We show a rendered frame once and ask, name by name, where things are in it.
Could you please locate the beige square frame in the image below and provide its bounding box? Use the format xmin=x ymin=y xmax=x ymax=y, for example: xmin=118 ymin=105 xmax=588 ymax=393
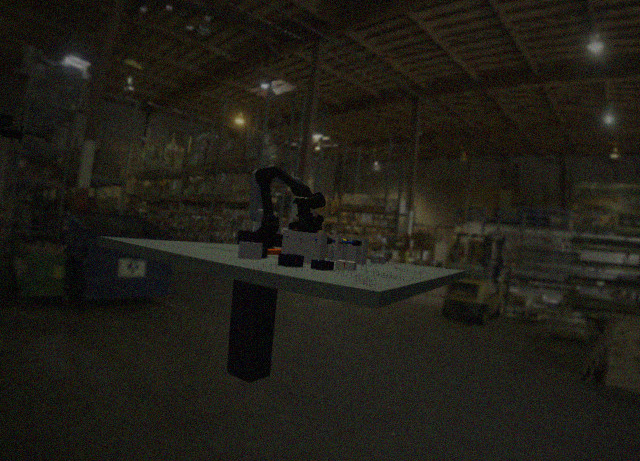
xmin=336 ymin=260 xmax=357 ymax=271

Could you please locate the small beige block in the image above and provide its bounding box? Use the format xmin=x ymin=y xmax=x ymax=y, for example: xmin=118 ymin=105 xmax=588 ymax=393
xmin=327 ymin=234 xmax=342 ymax=251

